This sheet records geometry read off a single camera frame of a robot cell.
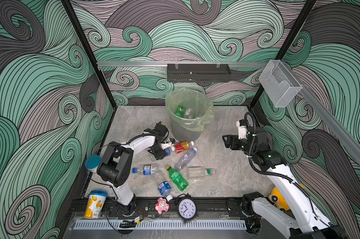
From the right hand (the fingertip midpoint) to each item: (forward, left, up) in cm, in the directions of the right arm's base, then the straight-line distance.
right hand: (228, 137), depth 76 cm
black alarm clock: (-29, +23, -18) cm, 41 cm away
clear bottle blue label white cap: (0, +33, -15) cm, 36 cm away
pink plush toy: (-28, +35, -17) cm, 48 cm away
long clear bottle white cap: (-3, +22, -21) cm, 30 cm away
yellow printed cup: (-28, +67, -14) cm, 74 cm away
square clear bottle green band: (-11, +14, -21) cm, 28 cm away
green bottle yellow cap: (+25, +25, -7) cm, 36 cm away
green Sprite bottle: (-16, +26, -18) cm, 36 cm away
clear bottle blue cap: (-11, +44, -16) cm, 48 cm away
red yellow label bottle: (+4, +22, -16) cm, 27 cm away
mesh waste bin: (+13, +23, -16) cm, 31 cm away
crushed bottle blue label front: (-21, +34, -16) cm, 43 cm away
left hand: (+1, +39, -18) cm, 43 cm away
